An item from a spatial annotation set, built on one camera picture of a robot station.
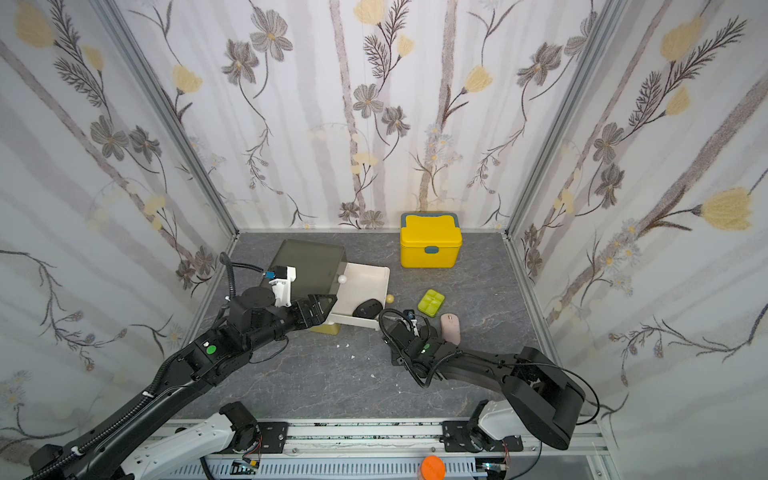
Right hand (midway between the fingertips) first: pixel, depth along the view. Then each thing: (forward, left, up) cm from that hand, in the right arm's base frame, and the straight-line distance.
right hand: (400, 345), depth 87 cm
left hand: (+1, +18, +24) cm, 30 cm away
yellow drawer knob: (+13, +4, +6) cm, 14 cm away
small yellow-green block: (+16, -10, -3) cm, 19 cm away
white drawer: (+18, +14, +5) cm, 23 cm away
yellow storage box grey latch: (+34, -9, +8) cm, 36 cm away
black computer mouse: (+9, +10, +5) cm, 14 cm away
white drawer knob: (+14, +18, +13) cm, 26 cm away
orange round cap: (-30, -7, +9) cm, 32 cm away
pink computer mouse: (+6, -15, 0) cm, 16 cm away
